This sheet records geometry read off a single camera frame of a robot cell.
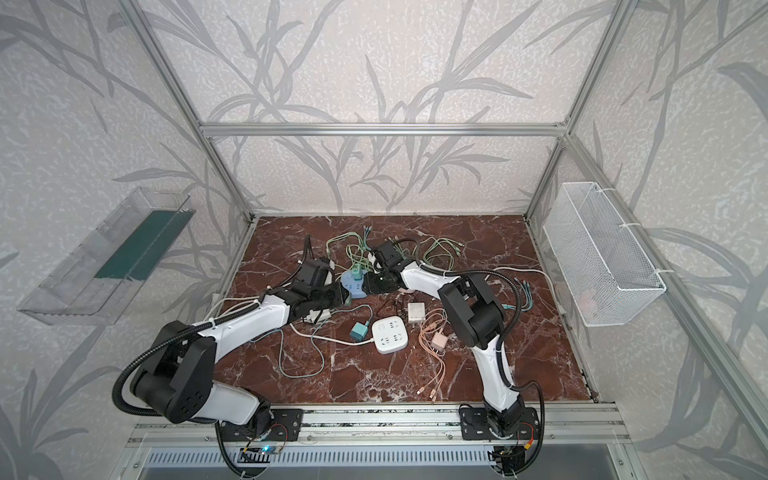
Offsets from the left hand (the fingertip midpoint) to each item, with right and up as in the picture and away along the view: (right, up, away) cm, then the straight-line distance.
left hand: (351, 284), depth 90 cm
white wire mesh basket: (+58, +6, -29) cm, 65 cm away
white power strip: (+12, -14, -3) cm, 19 cm away
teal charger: (+3, -14, -2) cm, 14 cm away
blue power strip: (0, -2, +7) cm, 7 cm away
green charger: (+1, +3, +6) cm, 7 cm away
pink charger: (+26, -16, -4) cm, 31 cm away
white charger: (-7, -7, -11) cm, 15 cm away
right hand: (+4, +1, +8) cm, 9 cm away
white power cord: (-7, -16, -1) cm, 17 cm away
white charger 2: (+20, -8, +1) cm, 22 cm away
